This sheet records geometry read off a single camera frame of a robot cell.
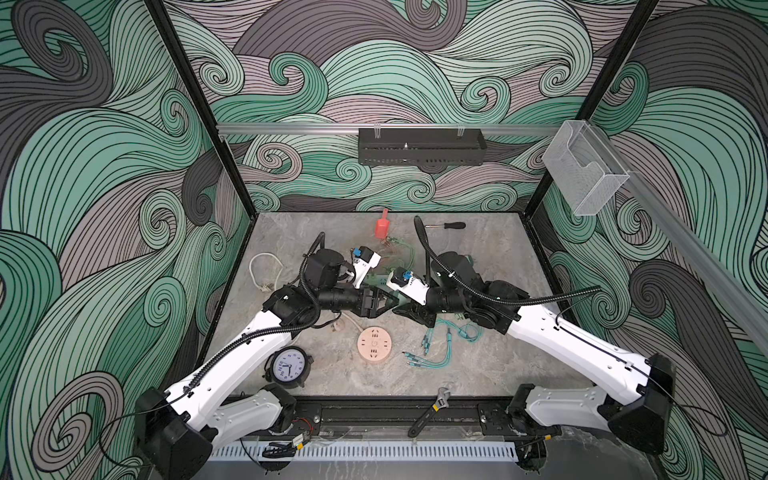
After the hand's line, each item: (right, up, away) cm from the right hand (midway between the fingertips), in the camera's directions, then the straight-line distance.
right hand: (399, 300), depth 70 cm
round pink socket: (-6, -16, +13) cm, 22 cm away
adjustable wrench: (+11, -28, +6) cm, 31 cm away
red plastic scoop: (-3, +20, +44) cm, 49 cm away
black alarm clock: (-30, -20, +9) cm, 37 cm away
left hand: (-2, +1, -2) cm, 3 cm away
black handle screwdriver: (+23, +20, +48) cm, 57 cm away
